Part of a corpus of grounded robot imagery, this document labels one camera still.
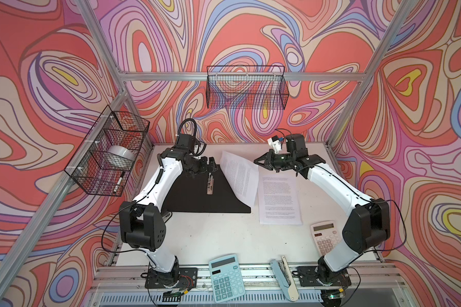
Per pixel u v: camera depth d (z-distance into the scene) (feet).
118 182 2.37
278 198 3.15
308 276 2.40
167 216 2.90
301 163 2.01
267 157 2.38
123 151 2.41
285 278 2.31
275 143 2.52
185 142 2.23
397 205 1.49
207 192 3.21
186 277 2.39
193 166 2.32
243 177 2.88
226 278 2.36
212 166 2.51
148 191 1.58
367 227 1.45
